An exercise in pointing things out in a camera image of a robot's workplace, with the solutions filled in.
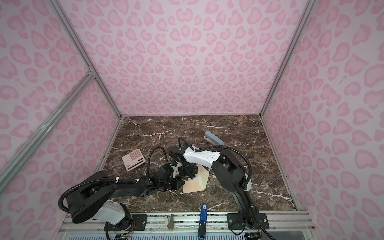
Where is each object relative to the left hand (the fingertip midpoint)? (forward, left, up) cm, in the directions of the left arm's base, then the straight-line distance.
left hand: (186, 181), depth 85 cm
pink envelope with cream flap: (0, -8, -2) cm, 8 cm away
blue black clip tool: (-21, -8, +1) cm, 23 cm away
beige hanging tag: (-20, +7, 0) cm, 22 cm away
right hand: (+2, -1, +1) cm, 2 cm away
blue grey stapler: (+28, -18, +2) cm, 33 cm away
